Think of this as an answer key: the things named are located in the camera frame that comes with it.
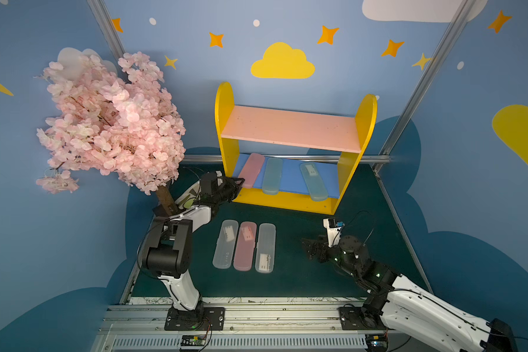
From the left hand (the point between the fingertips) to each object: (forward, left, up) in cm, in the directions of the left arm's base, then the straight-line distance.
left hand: (245, 177), depth 92 cm
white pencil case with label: (-24, -9, -18) cm, 31 cm away
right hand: (-25, -27, -2) cm, 37 cm away
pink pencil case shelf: (+8, -2, -4) cm, 9 cm away
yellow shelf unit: (+1, -20, -5) cm, 21 cm away
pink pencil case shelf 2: (-24, -1, -18) cm, 30 cm away
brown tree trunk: (-8, +34, -4) cm, 35 cm away
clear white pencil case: (-24, +8, -18) cm, 31 cm away
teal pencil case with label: (-1, -31, -3) cm, 31 cm away
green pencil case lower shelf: (+5, -12, -5) cm, 13 cm away
